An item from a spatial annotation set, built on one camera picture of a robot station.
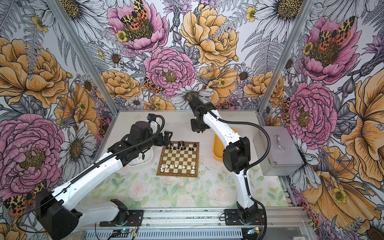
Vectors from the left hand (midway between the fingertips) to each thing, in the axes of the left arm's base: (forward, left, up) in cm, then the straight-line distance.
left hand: (163, 136), depth 78 cm
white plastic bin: (-5, +10, -18) cm, 21 cm away
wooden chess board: (-1, -7, -22) cm, 23 cm away
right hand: (+8, -19, -8) cm, 22 cm away
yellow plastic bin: (+8, -32, -24) cm, 41 cm away
